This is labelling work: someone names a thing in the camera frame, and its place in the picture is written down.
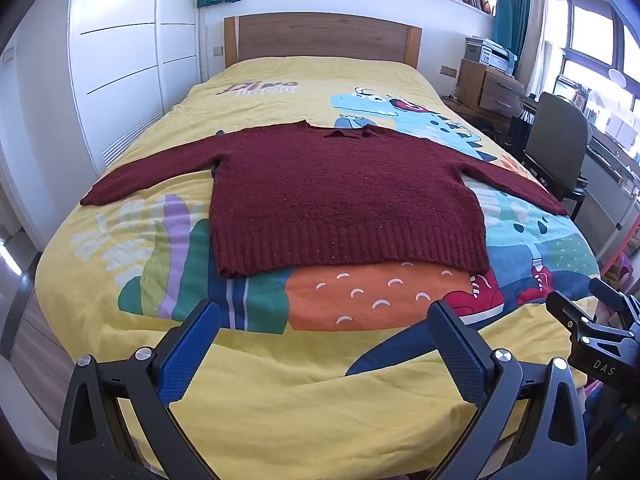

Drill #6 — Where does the wooden bed headboard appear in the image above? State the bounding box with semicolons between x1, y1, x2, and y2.
224;12;423;71

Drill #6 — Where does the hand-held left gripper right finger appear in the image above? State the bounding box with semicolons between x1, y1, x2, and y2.
426;300;588;480

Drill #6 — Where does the grey office chair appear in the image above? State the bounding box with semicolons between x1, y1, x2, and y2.
520;91;594;222

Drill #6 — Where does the wooden dresser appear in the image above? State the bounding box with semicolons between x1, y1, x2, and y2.
456;58;527;121

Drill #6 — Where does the yellow dinosaur printed blanket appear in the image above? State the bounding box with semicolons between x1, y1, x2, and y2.
34;57;601;480

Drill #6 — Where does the grey printer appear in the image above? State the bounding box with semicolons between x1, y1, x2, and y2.
465;36;519;77

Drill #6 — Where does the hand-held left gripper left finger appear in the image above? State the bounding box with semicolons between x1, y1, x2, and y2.
56;299;223;480

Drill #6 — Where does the grey desk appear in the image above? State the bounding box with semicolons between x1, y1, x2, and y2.
582;125;640;267

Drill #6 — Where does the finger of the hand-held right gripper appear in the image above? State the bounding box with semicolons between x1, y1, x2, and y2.
545;290;609;347
589;277;640;322

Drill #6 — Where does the white wardrobe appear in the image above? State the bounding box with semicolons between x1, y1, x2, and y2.
0;0;202;188

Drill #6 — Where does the dark red knitted sweater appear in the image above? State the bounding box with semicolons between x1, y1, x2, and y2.
80;120;571;279

